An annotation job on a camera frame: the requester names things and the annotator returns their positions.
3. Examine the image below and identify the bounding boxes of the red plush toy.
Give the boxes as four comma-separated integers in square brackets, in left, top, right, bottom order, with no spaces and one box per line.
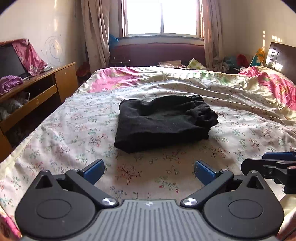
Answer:
[236,54,249,68]

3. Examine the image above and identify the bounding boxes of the floral bed sheet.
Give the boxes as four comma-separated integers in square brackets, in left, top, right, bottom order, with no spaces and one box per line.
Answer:
[0,66,296,240]

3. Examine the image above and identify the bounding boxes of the wooden desk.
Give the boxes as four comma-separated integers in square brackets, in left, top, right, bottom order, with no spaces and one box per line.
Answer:
[1,62,78,161]

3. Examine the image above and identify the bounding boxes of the grey clothes in desk shelf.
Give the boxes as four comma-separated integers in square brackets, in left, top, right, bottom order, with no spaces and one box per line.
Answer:
[0,92,30,121]

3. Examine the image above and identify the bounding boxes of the black monitor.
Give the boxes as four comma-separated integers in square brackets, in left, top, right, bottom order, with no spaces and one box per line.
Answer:
[0,44,30,79]

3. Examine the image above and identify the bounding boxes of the black pants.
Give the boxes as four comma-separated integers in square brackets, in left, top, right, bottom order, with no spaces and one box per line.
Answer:
[114,95,218,154]

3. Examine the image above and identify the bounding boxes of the pink floral quilt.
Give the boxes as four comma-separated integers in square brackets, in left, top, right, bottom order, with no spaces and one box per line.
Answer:
[239,66,295,121]

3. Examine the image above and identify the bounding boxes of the yellow green toy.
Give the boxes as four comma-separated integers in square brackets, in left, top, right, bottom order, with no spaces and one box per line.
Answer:
[250,48,265,67]

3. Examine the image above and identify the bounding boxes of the dark wooden headboard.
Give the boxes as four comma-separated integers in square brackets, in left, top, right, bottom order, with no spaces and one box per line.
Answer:
[264,42,296,84]

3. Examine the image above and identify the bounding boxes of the window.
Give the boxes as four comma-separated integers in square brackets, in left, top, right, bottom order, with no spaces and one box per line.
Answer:
[118,1,203,39]

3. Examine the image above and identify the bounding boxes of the beige curtain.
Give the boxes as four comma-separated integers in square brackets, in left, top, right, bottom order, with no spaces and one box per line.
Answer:
[201,0,224,72]
[81,0,110,73]

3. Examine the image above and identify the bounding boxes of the magazine on bed edge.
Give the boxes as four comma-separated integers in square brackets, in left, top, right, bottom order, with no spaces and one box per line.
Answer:
[159,60,187,69]

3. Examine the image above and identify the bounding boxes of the left beige curtain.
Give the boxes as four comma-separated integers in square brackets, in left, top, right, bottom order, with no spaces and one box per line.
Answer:
[81,0,110,73]

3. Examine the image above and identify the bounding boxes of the pink floral cloth on monitor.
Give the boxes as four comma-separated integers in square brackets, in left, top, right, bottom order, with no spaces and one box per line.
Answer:
[1,38,48,76]

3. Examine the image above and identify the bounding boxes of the right beige curtain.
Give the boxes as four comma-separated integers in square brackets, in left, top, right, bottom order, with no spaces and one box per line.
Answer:
[201,0,224,72]

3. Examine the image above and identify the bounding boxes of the blue bag by window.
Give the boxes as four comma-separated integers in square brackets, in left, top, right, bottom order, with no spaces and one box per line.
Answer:
[108,34,119,50]

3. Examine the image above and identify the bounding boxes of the purple dotted cloth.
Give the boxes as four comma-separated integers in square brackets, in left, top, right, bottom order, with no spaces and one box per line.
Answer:
[0,75,23,95]

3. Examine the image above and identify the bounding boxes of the green patterned paper bag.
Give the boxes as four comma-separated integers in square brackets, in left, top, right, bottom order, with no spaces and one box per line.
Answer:
[186,58,207,70]

